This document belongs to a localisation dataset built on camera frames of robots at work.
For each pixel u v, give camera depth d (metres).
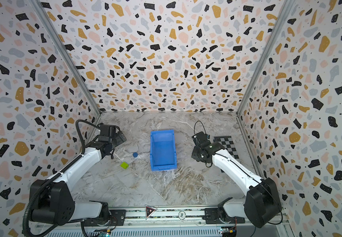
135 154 0.97
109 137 0.67
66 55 0.86
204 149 0.60
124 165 0.92
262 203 0.41
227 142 1.02
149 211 0.75
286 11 0.73
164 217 0.76
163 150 0.99
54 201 0.40
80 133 0.58
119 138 0.80
